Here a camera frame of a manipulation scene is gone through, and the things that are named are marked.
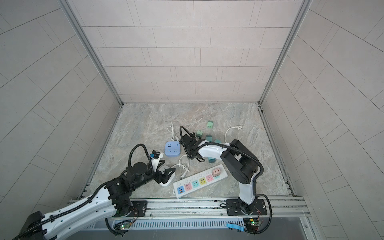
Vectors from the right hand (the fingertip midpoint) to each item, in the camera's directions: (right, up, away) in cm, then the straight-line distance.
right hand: (192, 154), depth 93 cm
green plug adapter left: (+4, +13, +4) cm, 14 cm away
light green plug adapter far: (+12, +18, +9) cm, 24 cm away
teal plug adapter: (+11, +10, +4) cm, 15 cm away
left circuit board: (-28, -24, -28) cm, 47 cm away
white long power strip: (0, -11, -16) cm, 19 cm away
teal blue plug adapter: (+16, +8, +2) cm, 18 cm away
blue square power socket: (-12, +4, -4) cm, 13 cm away
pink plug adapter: (+13, -5, -16) cm, 21 cm away
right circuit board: (+28, -26, -25) cm, 45 cm away
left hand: (-9, -1, -17) cm, 20 cm away
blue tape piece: (+20, -25, -28) cm, 42 cm away
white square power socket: (-13, +1, -26) cm, 29 cm away
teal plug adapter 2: (+11, -1, -7) cm, 13 cm away
